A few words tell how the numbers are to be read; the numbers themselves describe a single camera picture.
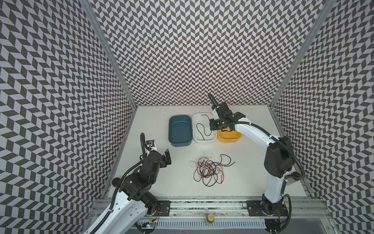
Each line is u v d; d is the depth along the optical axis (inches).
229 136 37.5
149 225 26.2
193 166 34.1
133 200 18.7
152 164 20.2
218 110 27.4
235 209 29.6
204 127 39.0
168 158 26.4
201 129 40.7
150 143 24.5
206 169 33.8
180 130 38.4
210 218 23.1
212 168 33.6
